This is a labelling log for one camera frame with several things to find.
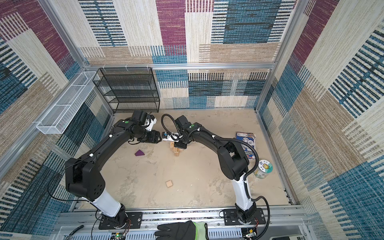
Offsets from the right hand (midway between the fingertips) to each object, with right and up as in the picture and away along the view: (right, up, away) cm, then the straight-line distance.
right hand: (178, 142), depth 92 cm
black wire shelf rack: (-38, +36, +19) cm, 56 cm away
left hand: (-11, +4, -6) cm, 13 cm away
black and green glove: (+4, -38, -22) cm, 44 cm away
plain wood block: (-1, -7, +1) cm, 7 cm away
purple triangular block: (-25, -7, +4) cm, 26 cm away
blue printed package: (+46, +2, +8) cm, 47 cm away
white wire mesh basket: (-54, +16, -19) cm, 60 cm away
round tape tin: (+48, -12, -10) cm, 51 cm away
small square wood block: (-4, -22, -8) cm, 24 cm away
